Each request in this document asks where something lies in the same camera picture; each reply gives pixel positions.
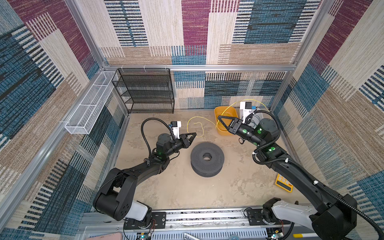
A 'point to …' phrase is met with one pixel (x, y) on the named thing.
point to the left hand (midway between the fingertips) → (196, 132)
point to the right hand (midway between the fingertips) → (217, 120)
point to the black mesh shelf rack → (145, 90)
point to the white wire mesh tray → (84, 116)
